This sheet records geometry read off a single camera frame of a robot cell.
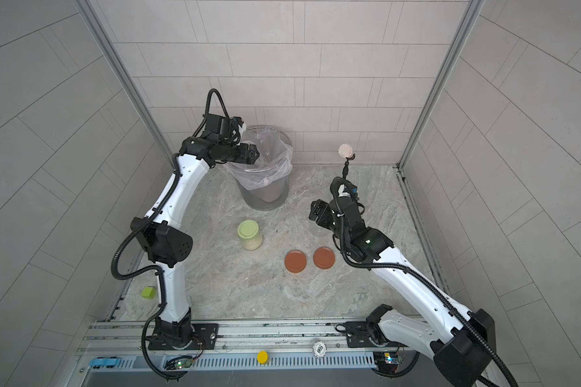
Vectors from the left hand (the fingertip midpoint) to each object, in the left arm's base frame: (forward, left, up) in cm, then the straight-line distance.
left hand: (254, 149), depth 85 cm
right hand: (-21, -22, -6) cm, 31 cm away
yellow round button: (-59, -7, -21) cm, 63 cm away
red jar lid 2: (-29, -26, -27) cm, 47 cm away
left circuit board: (-60, +16, -25) cm, 67 cm away
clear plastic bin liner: (+2, -7, -8) cm, 10 cm away
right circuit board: (-59, -42, -27) cm, 78 cm away
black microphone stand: (+4, -36, -14) cm, 38 cm away
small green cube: (-42, +32, -26) cm, 58 cm away
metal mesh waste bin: (-2, -4, -26) cm, 27 cm away
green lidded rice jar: (-24, +1, -18) cm, 30 cm away
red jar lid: (-30, -15, -28) cm, 44 cm away
